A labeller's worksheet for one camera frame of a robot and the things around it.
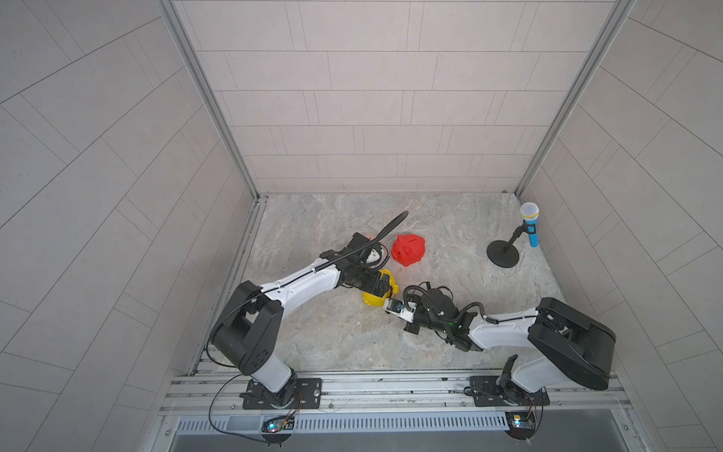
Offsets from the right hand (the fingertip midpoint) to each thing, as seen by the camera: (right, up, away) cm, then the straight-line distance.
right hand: (391, 306), depth 83 cm
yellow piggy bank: (-4, +4, -8) cm, 10 cm away
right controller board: (+31, -24, -15) cm, 42 cm away
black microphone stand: (+40, +14, +13) cm, 44 cm away
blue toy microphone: (+40, +28, -4) cm, 49 cm away
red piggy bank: (+6, +17, +6) cm, 19 cm away
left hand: (-3, +7, +3) cm, 8 cm away
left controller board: (-27, -21, -20) cm, 40 cm away
